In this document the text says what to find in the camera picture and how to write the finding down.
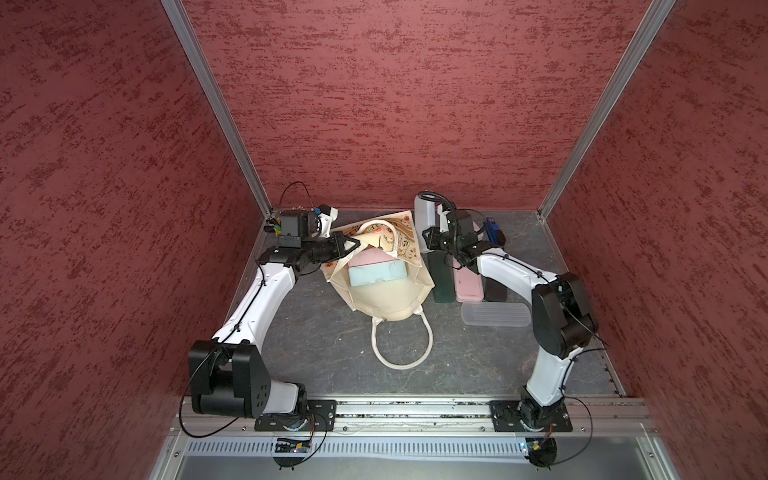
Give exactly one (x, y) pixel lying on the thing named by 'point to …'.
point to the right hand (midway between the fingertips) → (426, 237)
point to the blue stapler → (492, 229)
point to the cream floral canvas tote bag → (391, 300)
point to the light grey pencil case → (425, 217)
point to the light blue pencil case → (382, 271)
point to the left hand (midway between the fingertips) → (357, 249)
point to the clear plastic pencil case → (496, 314)
